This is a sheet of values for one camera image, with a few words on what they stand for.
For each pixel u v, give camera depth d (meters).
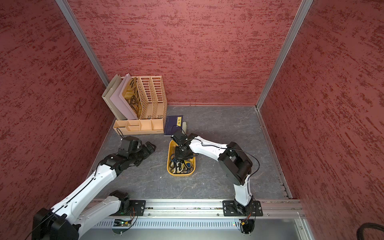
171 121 1.11
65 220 0.39
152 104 1.22
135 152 0.66
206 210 0.74
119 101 0.89
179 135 0.71
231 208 0.74
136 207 0.74
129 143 0.61
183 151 0.64
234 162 0.50
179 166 0.85
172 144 0.93
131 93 1.00
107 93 0.85
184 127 1.04
